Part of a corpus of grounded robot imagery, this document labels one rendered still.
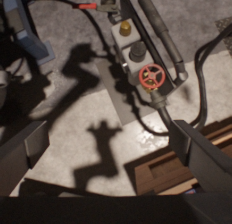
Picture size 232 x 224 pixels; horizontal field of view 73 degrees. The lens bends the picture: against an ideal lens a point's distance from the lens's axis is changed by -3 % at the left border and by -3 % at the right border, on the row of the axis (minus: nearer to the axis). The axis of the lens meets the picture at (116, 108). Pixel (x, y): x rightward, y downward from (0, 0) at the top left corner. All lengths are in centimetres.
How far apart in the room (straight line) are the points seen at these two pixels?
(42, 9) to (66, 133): 89
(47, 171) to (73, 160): 17
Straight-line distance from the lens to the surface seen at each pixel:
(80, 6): 63
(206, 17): 127
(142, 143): 95
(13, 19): 107
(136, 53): 48
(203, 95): 102
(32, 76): 119
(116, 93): 96
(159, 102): 51
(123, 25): 54
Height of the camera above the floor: 94
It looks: 81 degrees down
